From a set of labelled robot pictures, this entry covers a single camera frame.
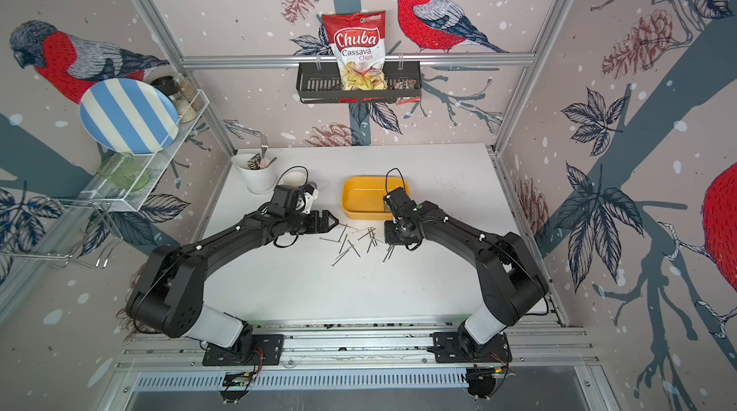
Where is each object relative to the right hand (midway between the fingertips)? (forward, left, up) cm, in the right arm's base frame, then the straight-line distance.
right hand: (391, 235), depth 89 cm
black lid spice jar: (+22, +61, +30) cm, 72 cm away
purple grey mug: (+22, +36, +2) cm, 42 cm away
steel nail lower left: (-6, +16, -5) cm, 18 cm away
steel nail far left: (+1, +21, -6) cm, 22 cm away
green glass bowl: (-1, +67, +30) cm, 73 cm away
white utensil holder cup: (+21, +48, +5) cm, 52 cm away
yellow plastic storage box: (+18, +11, -5) cm, 22 cm away
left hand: (+3, +19, +5) cm, 20 cm away
